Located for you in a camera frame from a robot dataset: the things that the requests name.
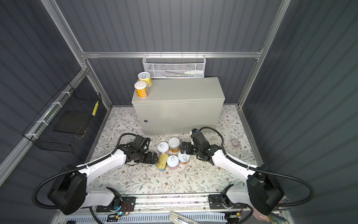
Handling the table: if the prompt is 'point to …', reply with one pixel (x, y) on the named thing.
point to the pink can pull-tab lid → (173, 162)
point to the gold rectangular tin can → (162, 161)
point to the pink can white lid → (163, 147)
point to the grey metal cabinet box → (177, 106)
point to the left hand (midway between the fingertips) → (151, 158)
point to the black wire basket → (62, 123)
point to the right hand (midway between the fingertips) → (186, 147)
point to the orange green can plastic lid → (174, 143)
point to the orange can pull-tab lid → (183, 158)
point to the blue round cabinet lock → (146, 121)
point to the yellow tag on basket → (95, 109)
